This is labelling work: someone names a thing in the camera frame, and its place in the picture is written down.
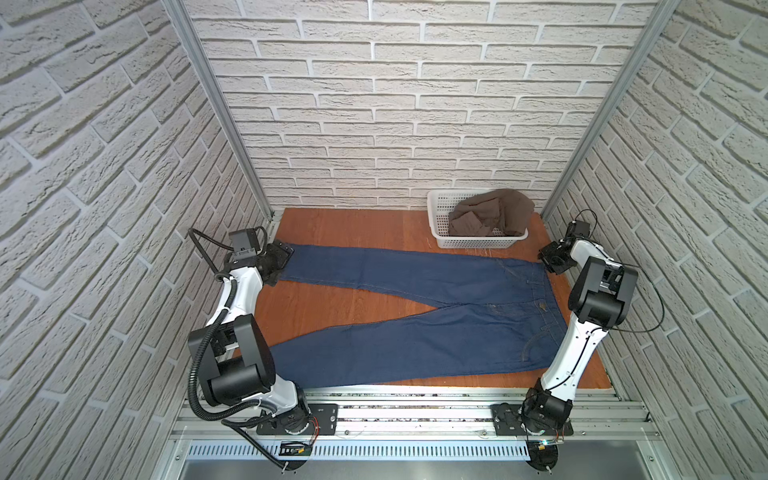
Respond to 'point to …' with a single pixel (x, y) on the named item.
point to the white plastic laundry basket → (439, 204)
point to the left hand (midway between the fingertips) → (286, 251)
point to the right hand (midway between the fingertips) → (543, 254)
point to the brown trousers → (507, 211)
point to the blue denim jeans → (512, 318)
